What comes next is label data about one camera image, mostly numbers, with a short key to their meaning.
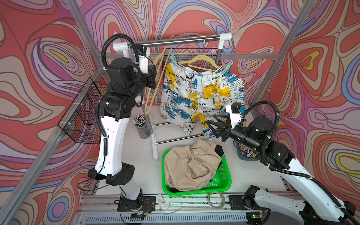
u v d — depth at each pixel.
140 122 0.87
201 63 0.59
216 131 0.54
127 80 0.41
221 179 0.81
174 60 0.68
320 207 0.38
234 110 0.46
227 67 0.59
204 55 0.60
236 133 0.50
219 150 0.82
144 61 0.46
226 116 0.48
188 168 0.78
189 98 0.80
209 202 0.73
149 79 0.50
